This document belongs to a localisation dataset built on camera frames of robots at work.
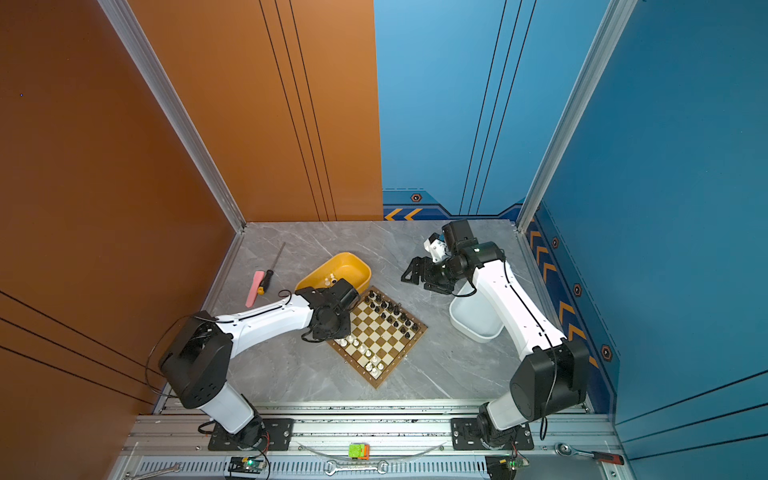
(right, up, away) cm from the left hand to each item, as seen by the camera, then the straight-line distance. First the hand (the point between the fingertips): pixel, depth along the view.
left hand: (346, 331), depth 88 cm
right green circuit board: (+41, -28, -17) cm, 52 cm away
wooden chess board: (+11, -1, +1) cm, 11 cm away
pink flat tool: (-33, +11, +13) cm, 37 cm away
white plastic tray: (+40, +3, +6) cm, 40 cm away
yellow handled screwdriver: (-30, +11, +11) cm, 34 cm away
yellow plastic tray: (+1, +17, +16) cm, 24 cm away
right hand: (+19, +16, -10) cm, 27 cm away
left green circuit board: (-19, -27, -18) cm, 37 cm away
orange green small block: (+6, -23, -19) cm, 30 cm away
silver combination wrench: (-1, -27, -19) cm, 33 cm away
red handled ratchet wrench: (+55, -23, -19) cm, 62 cm away
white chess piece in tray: (-9, +13, +14) cm, 21 cm away
